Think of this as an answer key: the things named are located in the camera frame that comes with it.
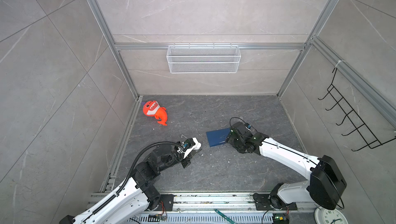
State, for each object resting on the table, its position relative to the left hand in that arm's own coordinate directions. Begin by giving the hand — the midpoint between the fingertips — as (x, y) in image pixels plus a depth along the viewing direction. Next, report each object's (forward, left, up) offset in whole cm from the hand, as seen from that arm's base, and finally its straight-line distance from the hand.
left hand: (198, 142), depth 68 cm
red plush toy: (+35, +30, -16) cm, 49 cm away
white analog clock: (-28, -54, -18) cm, 64 cm away
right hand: (+9, -17, -15) cm, 25 cm away
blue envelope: (+16, -13, -25) cm, 32 cm away
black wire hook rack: (+5, -69, +8) cm, 70 cm away
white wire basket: (+58, -5, +5) cm, 58 cm away
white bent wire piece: (+18, +10, -25) cm, 32 cm away
